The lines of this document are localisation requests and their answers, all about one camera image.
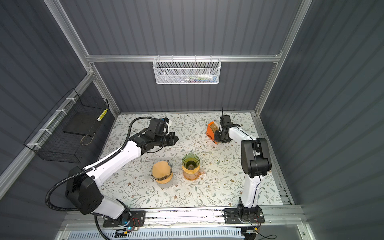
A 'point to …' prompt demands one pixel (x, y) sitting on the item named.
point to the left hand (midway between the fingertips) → (179, 138)
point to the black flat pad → (84, 123)
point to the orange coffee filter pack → (212, 127)
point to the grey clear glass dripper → (163, 178)
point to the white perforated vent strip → (237, 233)
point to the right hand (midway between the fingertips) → (219, 139)
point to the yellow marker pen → (102, 114)
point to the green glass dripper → (191, 161)
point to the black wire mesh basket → (66, 133)
